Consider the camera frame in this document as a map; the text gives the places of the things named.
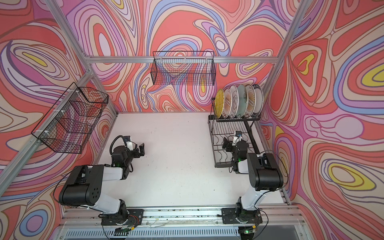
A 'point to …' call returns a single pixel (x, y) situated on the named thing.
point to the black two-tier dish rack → (221, 127)
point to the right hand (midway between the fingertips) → (232, 141)
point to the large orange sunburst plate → (251, 100)
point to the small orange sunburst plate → (228, 103)
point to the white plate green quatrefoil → (235, 99)
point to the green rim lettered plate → (259, 100)
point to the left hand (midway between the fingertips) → (138, 144)
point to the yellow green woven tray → (219, 103)
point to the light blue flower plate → (243, 101)
